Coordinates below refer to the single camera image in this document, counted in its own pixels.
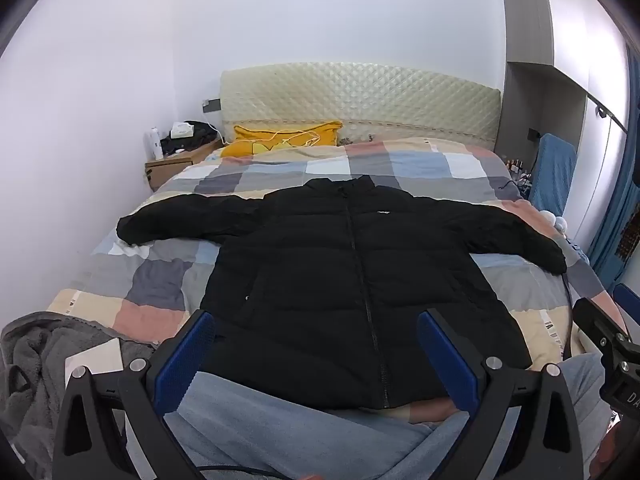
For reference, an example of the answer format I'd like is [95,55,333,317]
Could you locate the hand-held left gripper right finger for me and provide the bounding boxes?
[416,309,586,480]

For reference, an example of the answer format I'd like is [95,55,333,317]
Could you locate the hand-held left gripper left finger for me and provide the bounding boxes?
[50,309,218,480]

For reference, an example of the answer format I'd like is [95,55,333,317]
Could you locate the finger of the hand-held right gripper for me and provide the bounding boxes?
[573,299,630,347]
[614,283,640,318]

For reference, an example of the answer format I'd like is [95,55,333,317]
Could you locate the black puffer jacket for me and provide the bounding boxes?
[116,175,568,410]

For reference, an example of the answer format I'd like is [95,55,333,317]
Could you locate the person's right hand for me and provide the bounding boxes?
[592,427,622,466]

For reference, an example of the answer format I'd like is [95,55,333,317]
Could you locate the dark hanging garment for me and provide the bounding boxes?
[617,210,640,262]

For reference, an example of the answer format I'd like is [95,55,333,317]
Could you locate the white paper sheet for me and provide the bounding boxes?
[64,338,125,376]

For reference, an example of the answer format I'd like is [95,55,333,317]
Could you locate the checkered bed blanket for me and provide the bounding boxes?
[47,137,601,426]

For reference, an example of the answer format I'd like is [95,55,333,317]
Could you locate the white plush toy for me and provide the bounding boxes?
[545,211,572,235]

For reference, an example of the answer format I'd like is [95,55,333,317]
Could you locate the blue curtain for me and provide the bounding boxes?
[585,45,640,291]

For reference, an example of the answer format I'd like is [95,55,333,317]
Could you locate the grey fleece garment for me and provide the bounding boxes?
[0,311,157,461]

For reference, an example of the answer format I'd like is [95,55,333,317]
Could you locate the person's blue jeans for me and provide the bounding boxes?
[165,354,621,480]

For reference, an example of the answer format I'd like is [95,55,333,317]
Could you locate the blue cloth on chair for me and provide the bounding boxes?
[529,133,577,221]

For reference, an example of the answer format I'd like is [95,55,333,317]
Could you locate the wooden nightstand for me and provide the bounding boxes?
[145,140,224,192]

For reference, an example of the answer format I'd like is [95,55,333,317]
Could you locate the white bottle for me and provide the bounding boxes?
[145,126,163,161]

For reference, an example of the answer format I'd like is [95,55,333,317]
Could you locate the black bag on nightstand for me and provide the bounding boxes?
[160,120,216,156]

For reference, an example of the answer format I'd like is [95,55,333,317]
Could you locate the yellow pillow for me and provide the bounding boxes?
[220,120,343,158]

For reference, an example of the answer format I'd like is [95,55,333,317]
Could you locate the cream quilted headboard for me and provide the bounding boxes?
[219,62,502,153]

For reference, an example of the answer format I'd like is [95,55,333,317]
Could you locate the metal rail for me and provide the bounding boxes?
[585,90,629,134]

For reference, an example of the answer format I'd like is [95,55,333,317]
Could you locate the white charging cable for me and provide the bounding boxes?
[204,109,224,142]

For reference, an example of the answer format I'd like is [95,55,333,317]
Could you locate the white cord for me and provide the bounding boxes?
[252,130,321,152]

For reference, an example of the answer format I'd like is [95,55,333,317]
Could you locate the grey wall cabinet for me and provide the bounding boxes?
[497,0,588,186]

